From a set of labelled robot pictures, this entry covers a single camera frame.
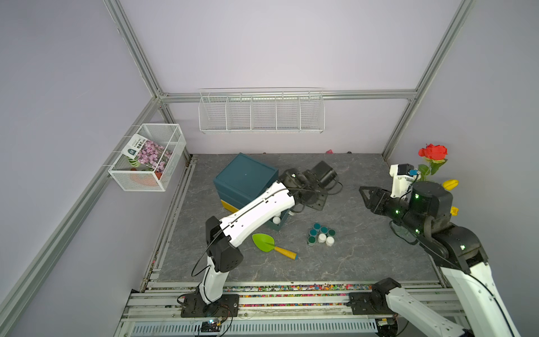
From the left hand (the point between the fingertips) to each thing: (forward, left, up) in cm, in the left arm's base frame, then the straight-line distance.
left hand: (317, 202), depth 74 cm
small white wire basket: (+12, +65, +6) cm, 67 cm away
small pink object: (+49, -21, -24) cm, 58 cm away
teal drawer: (+2, +11, -11) cm, 16 cm away
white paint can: (+1, +14, -14) cm, 20 cm away
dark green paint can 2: (-1, -6, -21) cm, 22 cm away
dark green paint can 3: (-6, 0, -21) cm, 22 cm away
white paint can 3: (-6, -7, -21) cm, 24 cm away
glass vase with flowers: (+8, -41, +12) cm, 44 cm away
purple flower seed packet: (+18, +59, +11) cm, 63 cm away
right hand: (-4, -12, +12) cm, 17 cm away
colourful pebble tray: (-24, +10, -25) cm, 36 cm away
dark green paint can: (0, -3, -22) cm, 22 cm away
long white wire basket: (+49, +18, +6) cm, 52 cm away
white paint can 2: (-5, -4, -21) cm, 22 cm away
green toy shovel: (-5, +19, -24) cm, 31 cm away
